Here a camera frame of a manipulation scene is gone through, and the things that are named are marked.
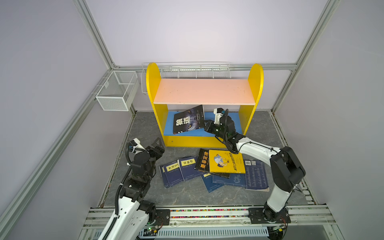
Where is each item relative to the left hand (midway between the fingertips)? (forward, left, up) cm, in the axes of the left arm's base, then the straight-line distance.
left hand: (157, 143), depth 74 cm
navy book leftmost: (-9, 0, -21) cm, 23 cm away
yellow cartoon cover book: (-3, -37, -20) cm, 42 cm away
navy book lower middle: (-12, -25, -23) cm, 36 cm away
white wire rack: (+46, -17, +12) cm, 50 cm away
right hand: (+14, -23, -2) cm, 27 cm away
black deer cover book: (-3, -23, -21) cm, 31 cm away
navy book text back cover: (-11, -54, -23) cm, 60 cm away
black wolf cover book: (+19, -17, -5) cm, 26 cm away
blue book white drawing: (-13, -40, -22) cm, 48 cm away
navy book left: (-7, -5, -21) cm, 23 cm away
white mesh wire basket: (+38, +29, +3) cm, 48 cm away
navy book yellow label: (-5, -14, -20) cm, 24 cm away
